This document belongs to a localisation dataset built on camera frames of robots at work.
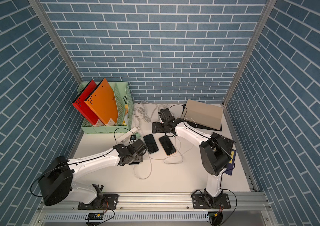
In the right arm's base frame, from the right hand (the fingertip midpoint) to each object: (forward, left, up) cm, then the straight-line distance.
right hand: (159, 127), depth 91 cm
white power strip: (-4, +22, -7) cm, 23 cm away
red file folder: (+1, +46, +17) cm, 49 cm away
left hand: (-18, +10, -7) cm, 22 cm away
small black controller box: (-49, +28, -14) cm, 58 cm away
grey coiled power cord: (+24, +15, -10) cm, 30 cm away
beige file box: (+25, -36, -11) cm, 45 cm away
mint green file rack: (+24, +31, -8) cm, 40 cm away
